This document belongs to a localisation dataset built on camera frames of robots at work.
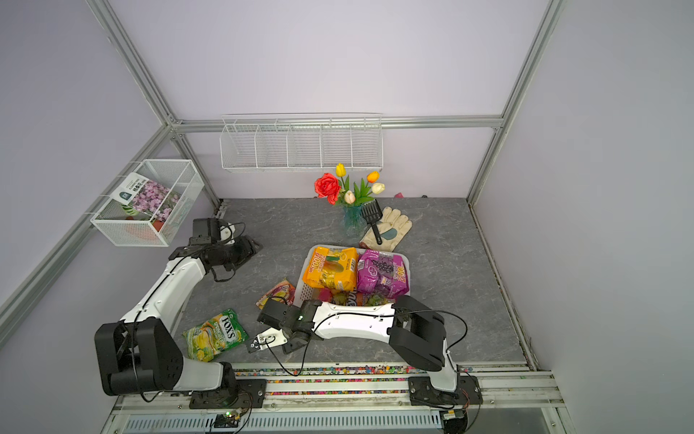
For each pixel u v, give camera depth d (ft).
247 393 2.38
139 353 1.37
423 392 2.42
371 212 3.80
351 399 2.42
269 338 2.15
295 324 1.88
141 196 2.39
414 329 1.62
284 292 2.99
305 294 2.80
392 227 3.59
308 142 3.26
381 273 2.73
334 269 2.78
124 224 2.40
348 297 2.72
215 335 2.70
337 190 2.42
